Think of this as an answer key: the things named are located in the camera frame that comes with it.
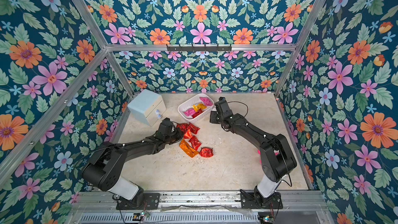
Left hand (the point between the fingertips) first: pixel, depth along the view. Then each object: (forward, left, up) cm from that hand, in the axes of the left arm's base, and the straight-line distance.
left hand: (186, 130), depth 93 cm
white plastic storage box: (+26, -5, -3) cm, 27 cm away
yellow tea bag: (+19, -8, 0) cm, 21 cm away
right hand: (+5, -18, +8) cm, 20 cm away
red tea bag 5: (-14, -11, -3) cm, 18 cm away
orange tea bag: (-11, -2, -4) cm, 12 cm away
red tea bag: (+14, -6, -3) cm, 16 cm away
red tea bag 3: (+3, -4, -2) cm, 5 cm away
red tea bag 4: (-7, -5, -3) cm, 9 cm away
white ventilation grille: (-42, +7, -6) cm, 43 cm away
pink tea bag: (+21, -14, +2) cm, 25 cm away
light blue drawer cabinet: (+15, +23, +8) cm, 29 cm away
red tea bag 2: (+5, +2, -3) cm, 7 cm away
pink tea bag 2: (+16, -2, -2) cm, 16 cm away
